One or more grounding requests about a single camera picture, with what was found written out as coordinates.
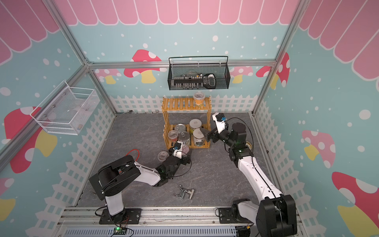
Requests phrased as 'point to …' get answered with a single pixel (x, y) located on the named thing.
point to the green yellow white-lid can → (194, 123)
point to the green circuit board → (119, 230)
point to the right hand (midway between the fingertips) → (208, 123)
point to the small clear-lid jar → (163, 155)
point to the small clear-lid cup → (172, 135)
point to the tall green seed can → (185, 149)
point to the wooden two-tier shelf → (183, 103)
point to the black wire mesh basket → (222, 72)
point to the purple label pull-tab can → (184, 137)
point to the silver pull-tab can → (180, 128)
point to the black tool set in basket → (208, 81)
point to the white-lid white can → (199, 138)
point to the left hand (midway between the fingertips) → (186, 148)
